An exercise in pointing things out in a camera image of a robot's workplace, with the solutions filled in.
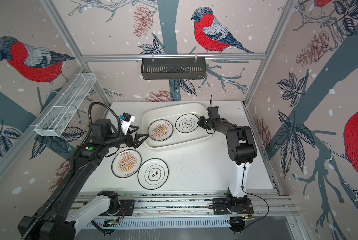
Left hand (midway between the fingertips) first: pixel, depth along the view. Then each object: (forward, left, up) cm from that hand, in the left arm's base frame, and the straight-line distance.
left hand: (141, 131), depth 71 cm
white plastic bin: (+11, -17, -26) cm, 33 cm away
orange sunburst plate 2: (+19, -4, -26) cm, 32 cm away
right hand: (+22, -31, -22) cm, 44 cm away
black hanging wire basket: (+55, -14, +1) cm, 56 cm away
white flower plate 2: (+25, -23, -26) cm, 43 cm away
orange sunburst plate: (-5, +14, -27) cm, 30 cm away
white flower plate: (-11, -2, -28) cm, 30 cm away
